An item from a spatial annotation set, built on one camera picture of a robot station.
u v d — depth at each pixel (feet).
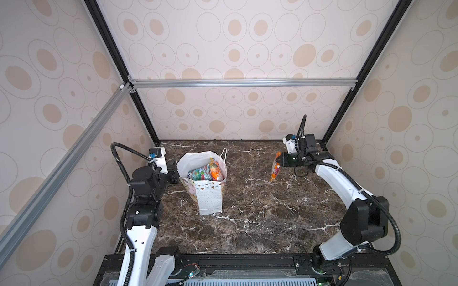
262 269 2.40
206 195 2.54
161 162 1.92
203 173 2.67
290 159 2.45
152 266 1.91
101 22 2.31
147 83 2.99
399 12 2.25
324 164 1.87
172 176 1.99
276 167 2.84
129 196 1.61
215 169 2.45
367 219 1.44
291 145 2.55
